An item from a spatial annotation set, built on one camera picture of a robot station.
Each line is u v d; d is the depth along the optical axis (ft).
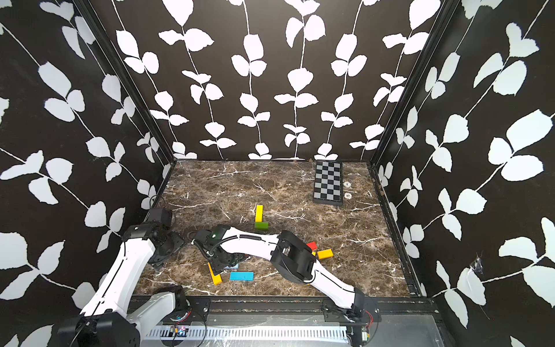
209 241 2.05
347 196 3.52
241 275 2.63
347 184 3.64
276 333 2.30
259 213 3.22
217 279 2.60
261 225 3.07
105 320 1.28
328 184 3.53
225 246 1.99
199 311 2.39
